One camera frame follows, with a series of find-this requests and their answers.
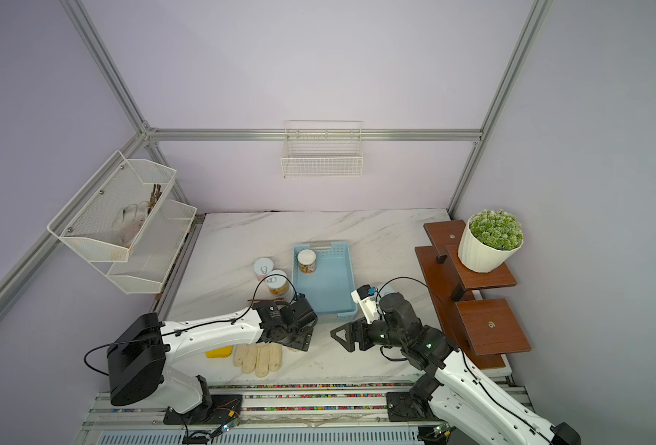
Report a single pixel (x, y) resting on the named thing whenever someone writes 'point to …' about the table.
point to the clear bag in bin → (128, 221)
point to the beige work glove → (258, 358)
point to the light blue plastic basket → (327, 288)
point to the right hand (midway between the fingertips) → (344, 333)
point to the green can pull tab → (386, 293)
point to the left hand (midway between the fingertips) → (295, 339)
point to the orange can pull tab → (278, 286)
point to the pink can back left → (261, 267)
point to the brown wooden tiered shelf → (475, 328)
